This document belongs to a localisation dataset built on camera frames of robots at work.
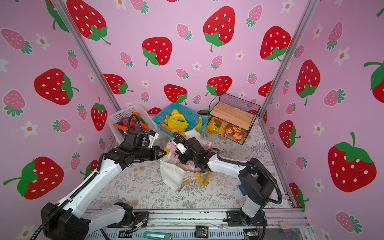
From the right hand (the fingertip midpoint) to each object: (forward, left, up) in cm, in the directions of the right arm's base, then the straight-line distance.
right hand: (176, 151), depth 84 cm
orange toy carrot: (+18, +43, -6) cm, 47 cm away
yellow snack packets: (+27, -23, -6) cm, 36 cm away
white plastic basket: (+14, +48, -8) cm, 51 cm away
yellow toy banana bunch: (+33, +8, -10) cm, 35 cm away
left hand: (-5, +3, +7) cm, 9 cm away
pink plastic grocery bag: (-5, +1, +4) cm, 6 cm away
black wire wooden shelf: (+29, -32, +2) cm, 43 cm away
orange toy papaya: (+26, +14, -10) cm, 31 cm away
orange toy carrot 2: (+25, +31, -9) cm, 41 cm away
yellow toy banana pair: (+28, -10, -9) cm, 31 cm away
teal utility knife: (-39, +2, -14) cm, 41 cm away
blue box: (-13, -39, -13) cm, 43 cm away
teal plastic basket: (+40, -2, -11) cm, 41 cm away
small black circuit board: (-35, -19, -12) cm, 41 cm away
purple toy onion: (+28, +49, -7) cm, 57 cm away
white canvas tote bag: (-15, -4, -2) cm, 16 cm away
